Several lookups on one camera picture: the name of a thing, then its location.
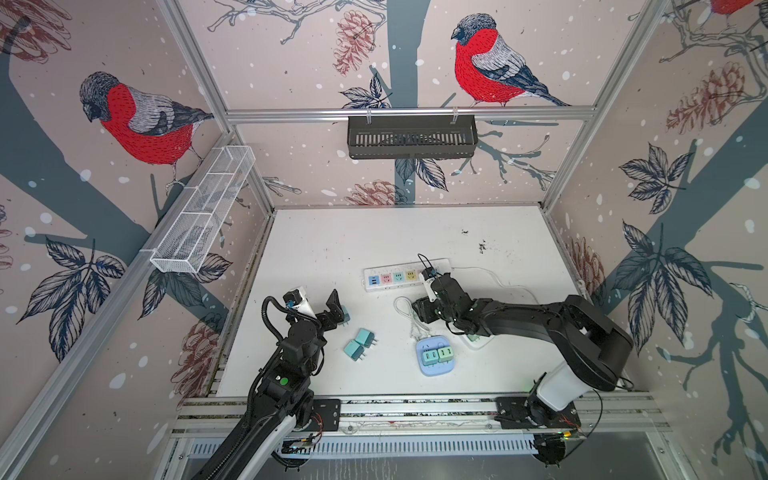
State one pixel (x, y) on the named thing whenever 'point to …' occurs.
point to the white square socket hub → (479, 343)
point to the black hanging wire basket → (390, 137)
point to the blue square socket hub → (438, 369)
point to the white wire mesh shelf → (184, 240)
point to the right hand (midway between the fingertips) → (417, 305)
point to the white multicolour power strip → (381, 278)
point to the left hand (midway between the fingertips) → (322, 296)
